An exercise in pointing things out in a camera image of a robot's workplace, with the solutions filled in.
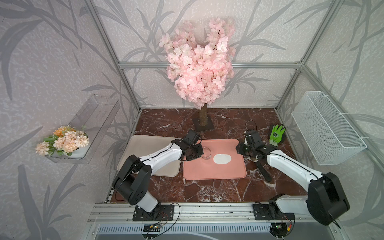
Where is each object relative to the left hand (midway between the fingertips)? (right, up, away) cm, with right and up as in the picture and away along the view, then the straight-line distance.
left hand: (203, 154), depth 87 cm
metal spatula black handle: (+34, -8, -2) cm, 35 cm away
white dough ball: (+12, -4, +5) cm, 14 cm away
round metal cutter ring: (+2, 0, +2) cm, 3 cm away
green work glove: (+51, +10, +17) cm, 55 cm away
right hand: (+20, +4, +1) cm, 20 cm away
